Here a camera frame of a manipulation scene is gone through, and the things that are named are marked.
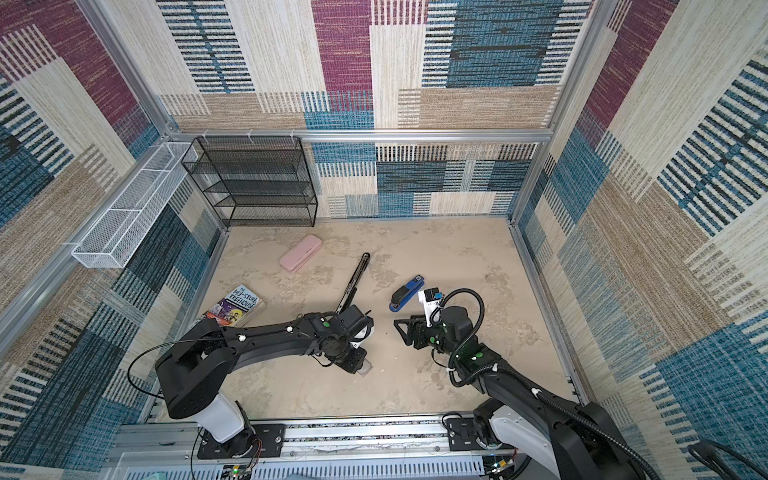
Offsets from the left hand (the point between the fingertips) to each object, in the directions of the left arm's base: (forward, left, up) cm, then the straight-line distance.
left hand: (362, 362), depth 84 cm
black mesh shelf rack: (+61, +41, +15) cm, 75 cm away
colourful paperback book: (+17, +39, +1) cm, 42 cm away
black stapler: (+24, +4, 0) cm, 24 cm away
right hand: (+7, -12, +8) cm, 16 cm away
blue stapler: (+19, -13, +4) cm, 23 cm away
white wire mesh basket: (+20, +57, +31) cm, 68 cm away
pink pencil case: (+39, +24, 0) cm, 46 cm away
